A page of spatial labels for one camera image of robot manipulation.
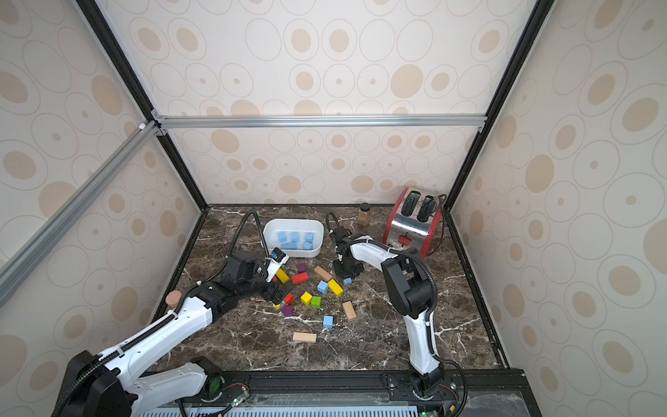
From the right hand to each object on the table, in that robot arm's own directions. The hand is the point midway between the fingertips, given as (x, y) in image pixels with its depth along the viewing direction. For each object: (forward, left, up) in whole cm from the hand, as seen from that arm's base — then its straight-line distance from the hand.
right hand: (354, 273), depth 99 cm
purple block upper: (+1, +20, +1) cm, 20 cm away
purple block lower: (-17, +22, +2) cm, 28 cm away
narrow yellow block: (-15, +25, +2) cm, 29 cm away
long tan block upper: (-1, +12, +2) cm, 12 cm away
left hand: (-11, +20, +16) cm, 28 cm away
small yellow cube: (-12, +16, +3) cm, 21 cm away
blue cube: (+16, +25, +2) cm, 30 cm away
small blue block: (+14, +30, +4) cm, 33 cm away
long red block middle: (-3, +19, +1) cm, 19 cm away
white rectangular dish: (+18, +35, +5) cm, 40 cm away
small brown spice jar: (+24, -4, +8) cm, 25 cm away
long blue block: (+11, +27, +2) cm, 29 cm away
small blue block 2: (-8, +11, +3) cm, 14 cm away
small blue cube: (+10, +19, +4) cm, 21 cm away
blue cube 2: (-20, +8, +3) cm, 22 cm away
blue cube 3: (+16, +19, +2) cm, 25 cm away
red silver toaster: (+12, -21, +18) cm, 30 cm away
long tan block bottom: (-25, +15, +2) cm, 29 cm away
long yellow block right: (-7, +7, +1) cm, 10 cm away
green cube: (-14, +13, +3) cm, 19 cm away
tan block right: (-16, +1, +3) cm, 16 cm away
